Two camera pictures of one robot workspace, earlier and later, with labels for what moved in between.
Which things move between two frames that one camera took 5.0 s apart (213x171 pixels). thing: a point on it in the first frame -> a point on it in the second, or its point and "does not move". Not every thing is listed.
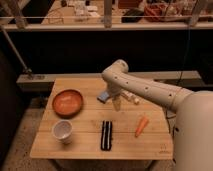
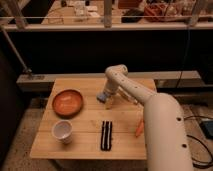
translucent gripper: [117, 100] -> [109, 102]
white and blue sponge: [103, 97] does not move
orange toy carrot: [142, 125] does not move
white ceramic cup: [62, 130] does not move
